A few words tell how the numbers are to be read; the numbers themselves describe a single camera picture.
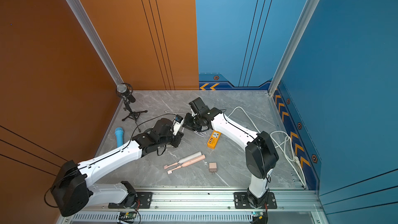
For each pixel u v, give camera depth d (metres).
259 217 0.70
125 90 0.88
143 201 0.74
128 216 0.72
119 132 0.94
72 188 0.39
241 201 0.72
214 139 0.91
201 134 0.94
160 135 0.62
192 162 0.84
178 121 0.71
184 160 0.85
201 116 0.64
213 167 0.83
